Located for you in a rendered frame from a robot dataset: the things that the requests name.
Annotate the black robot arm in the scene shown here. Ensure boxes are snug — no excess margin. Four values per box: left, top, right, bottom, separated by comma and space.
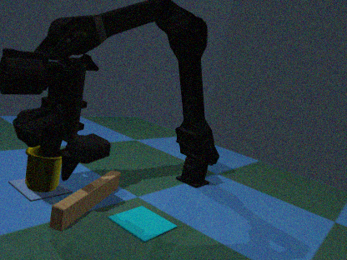
0, 0, 219, 188

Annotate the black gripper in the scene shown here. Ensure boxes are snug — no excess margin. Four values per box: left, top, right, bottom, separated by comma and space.
39, 93, 110, 182

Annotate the tan rectangular bar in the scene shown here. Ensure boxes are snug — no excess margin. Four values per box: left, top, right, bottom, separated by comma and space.
49, 170, 120, 231

